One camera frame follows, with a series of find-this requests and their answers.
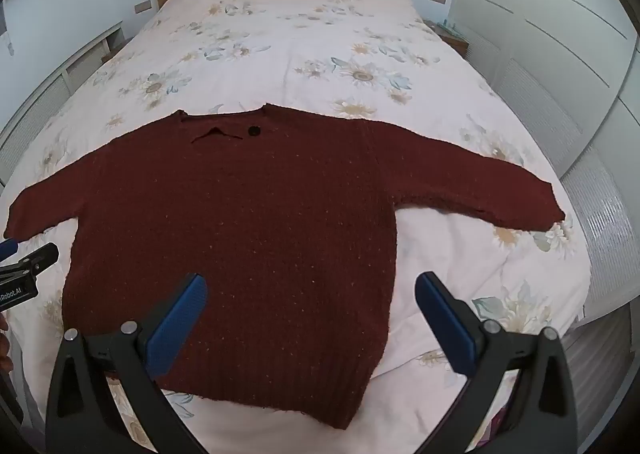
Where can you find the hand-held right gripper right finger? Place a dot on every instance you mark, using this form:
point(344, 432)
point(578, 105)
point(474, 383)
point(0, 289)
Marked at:
point(442, 319)

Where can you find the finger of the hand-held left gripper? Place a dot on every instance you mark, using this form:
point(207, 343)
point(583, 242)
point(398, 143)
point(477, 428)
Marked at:
point(7, 250)
point(37, 258)

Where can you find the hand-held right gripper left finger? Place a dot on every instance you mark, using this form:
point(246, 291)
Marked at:
point(182, 314)

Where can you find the dark red knit sweater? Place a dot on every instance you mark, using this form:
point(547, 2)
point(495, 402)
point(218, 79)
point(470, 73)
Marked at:
point(240, 244)

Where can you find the person's left hand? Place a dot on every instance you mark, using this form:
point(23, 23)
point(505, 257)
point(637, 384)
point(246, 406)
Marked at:
point(5, 346)

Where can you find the wooden nightstand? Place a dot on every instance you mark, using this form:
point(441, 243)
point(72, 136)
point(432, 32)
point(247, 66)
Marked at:
point(452, 41)

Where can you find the small teal item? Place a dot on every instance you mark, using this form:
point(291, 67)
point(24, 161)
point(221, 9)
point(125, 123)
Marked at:
point(446, 25)

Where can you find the floral pink duvet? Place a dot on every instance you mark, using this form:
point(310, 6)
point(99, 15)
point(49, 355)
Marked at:
point(300, 43)

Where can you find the white wardrobe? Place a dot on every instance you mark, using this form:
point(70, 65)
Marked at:
point(550, 33)

